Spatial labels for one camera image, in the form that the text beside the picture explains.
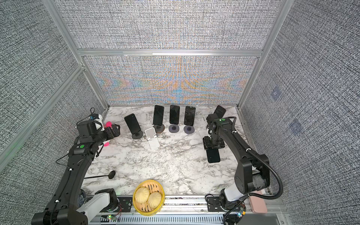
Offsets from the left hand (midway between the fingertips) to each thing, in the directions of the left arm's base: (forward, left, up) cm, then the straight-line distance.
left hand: (112, 127), depth 78 cm
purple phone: (+18, -35, -11) cm, 41 cm away
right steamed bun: (-34, -23, -16) cm, 44 cm away
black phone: (+17, -24, -9) cm, 31 cm away
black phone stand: (+10, -7, -9) cm, 16 cm away
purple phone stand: (+13, -46, -22) cm, 52 cm away
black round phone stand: (+10, -8, -23) cm, 26 cm away
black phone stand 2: (+14, -66, -5) cm, 67 cm away
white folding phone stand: (+3, -20, -20) cm, 28 cm away
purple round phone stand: (+14, -34, -22) cm, 43 cm away
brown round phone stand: (+13, -24, -21) cm, 35 cm away
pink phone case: (-38, -76, -20) cm, 88 cm away
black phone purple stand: (+16, -46, -10) cm, 49 cm away
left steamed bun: (-31, -17, -16) cm, 39 cm away
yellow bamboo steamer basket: (-37, -18, -20) cm, 46 cm away
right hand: (-9, -57, -11) cm, 58 cm away
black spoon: (-19, +4, -22) cm, 29 cm away
